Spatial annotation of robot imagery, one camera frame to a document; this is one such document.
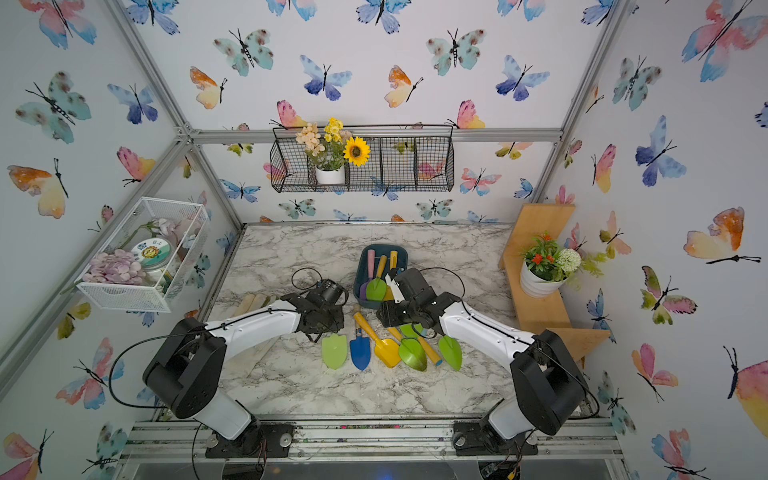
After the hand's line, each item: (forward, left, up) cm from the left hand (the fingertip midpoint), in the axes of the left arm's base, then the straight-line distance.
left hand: (343, 319), depth 91 cm
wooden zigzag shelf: (-1, -56, +3) cm, 56 cm away
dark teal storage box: (+19, -5, -1) cm, 19 cm away
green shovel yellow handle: (-9, -20, -2) cm, 22 cm away
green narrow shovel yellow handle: (-9, -32, -2) cm, 33 cm away
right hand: (-2, -14, +8) cm, 16 cm away
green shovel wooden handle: (-9, +2, -2) cm, 9 cm away
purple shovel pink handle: (+18, -8, -2) cm, 19 cm away
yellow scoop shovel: (-8, -13, -4) cm, 16 cm away
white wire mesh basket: (+15, +40, +27) cm, 50 cm away
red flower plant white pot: (+6, -58, +16) cm, 60 cm away
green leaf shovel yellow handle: (+12, -10, -1) cm, 15 cm away
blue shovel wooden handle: (-8, -5, -3) cm, 10 cm away
